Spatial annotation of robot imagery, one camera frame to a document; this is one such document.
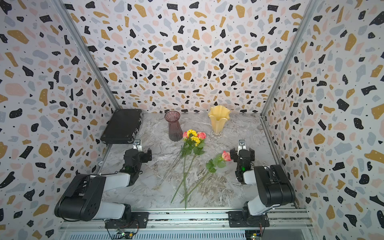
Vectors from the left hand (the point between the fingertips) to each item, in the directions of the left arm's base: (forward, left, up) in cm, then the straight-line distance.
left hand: (142, 148), depth 92 cm
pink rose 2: (+11, -25, -5) cm, 28 cm away
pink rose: (+2, -28, -7) cm, 29 cm away
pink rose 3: (-9, -42, -8) cm, 44 cm away
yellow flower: (+12, -28, -2) cm, 31 cm away
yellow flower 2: (+3, -34, -8) cm, 35 cm away
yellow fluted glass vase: (+20, -48, +7) cm, 53 cm away
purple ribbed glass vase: (+11, -19, 0) cm, 22 cm away
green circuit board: (-43, -1, -8) cm, 43 cm away
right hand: (0, -63, -2) cm, 63 cm away
